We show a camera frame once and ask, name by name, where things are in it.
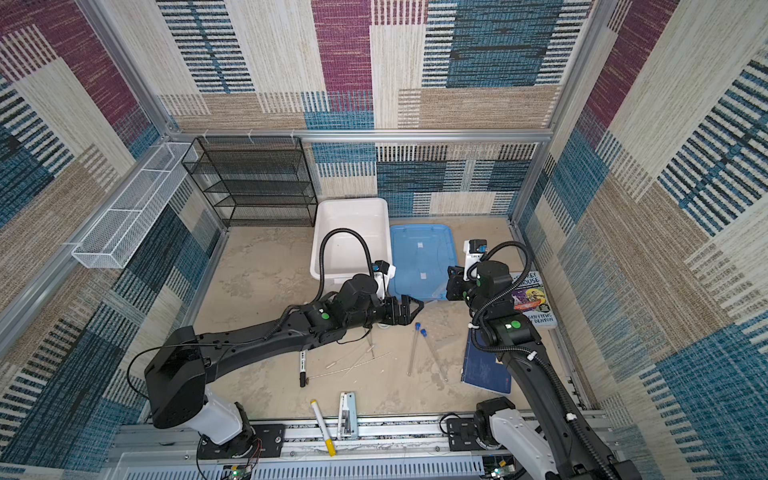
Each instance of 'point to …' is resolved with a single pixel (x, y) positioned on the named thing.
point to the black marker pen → (302, 369)
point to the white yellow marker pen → (323, 429)
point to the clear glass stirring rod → (368, 359)
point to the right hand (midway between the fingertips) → (451, 273)
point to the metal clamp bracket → (347, 417)
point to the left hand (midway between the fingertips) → (414, 301)
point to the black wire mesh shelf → (255, 181)
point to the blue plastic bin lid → (422, 255)
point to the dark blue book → (485, 368)
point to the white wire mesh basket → (110, 241)
